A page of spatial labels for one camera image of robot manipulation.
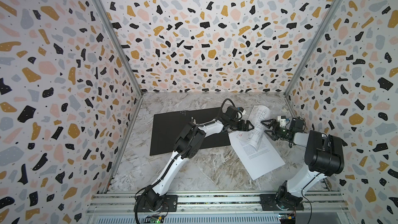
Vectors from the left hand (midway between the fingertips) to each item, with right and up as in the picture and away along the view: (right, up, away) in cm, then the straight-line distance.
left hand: (252, 126), depth 95 cm
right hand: (+6, +2, 0) cm, 7 cm away
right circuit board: (+10, -40, -23) cm, 47 cm away
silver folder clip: (-36, +2, +8) cm, 37 cm away
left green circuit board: (-51, -40, -24) cm, 69 cm away
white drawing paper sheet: (+5, +7, +7) cm, 12 cm away
